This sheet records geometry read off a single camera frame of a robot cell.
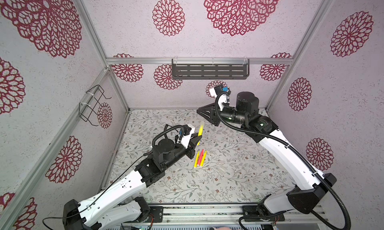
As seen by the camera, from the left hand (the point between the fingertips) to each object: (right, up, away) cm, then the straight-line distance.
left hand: (198, 137), depth 66 cm
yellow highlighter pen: (+1, +2, -3) cm, 4 cm away
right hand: (0, +13, -6) cm, 14 cm away
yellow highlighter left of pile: (0, -16, +26) cm, 31 cm away
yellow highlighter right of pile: (+4, -16, +26) cm, 31 cm away
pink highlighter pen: (+3, -15, +27) cm, 31 cm away
